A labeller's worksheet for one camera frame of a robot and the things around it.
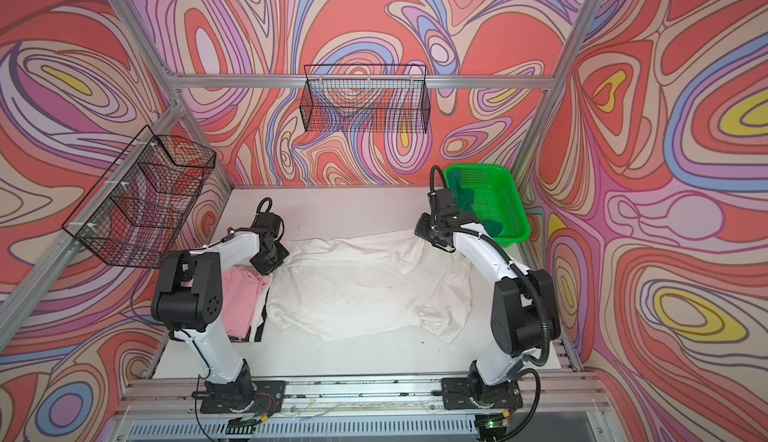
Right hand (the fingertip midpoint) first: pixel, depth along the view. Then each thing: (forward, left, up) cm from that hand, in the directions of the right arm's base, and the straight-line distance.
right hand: (425, 235), depth 91 cm
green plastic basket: (+25, -32, -11) cm, 42 cm away
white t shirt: (-12, +30, -11) cm, 34 cm away
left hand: (0, +46, -11) cm, 48 cm away
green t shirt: (+25, -19, -12) cm, 34 cm away
